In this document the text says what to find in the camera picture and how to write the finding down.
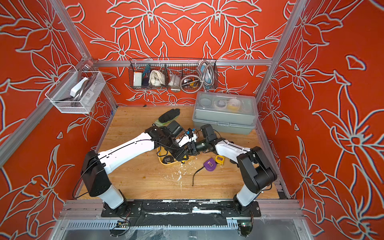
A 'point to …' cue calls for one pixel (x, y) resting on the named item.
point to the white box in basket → (137, 79)
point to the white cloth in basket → (156, 78)
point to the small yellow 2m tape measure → (220, 159)
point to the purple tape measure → (209, 165)
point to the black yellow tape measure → (167, 159)
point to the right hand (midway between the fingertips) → (179, 154)
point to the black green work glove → (167, 117)
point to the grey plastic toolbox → (226, 112)
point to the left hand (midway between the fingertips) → (185, 152)
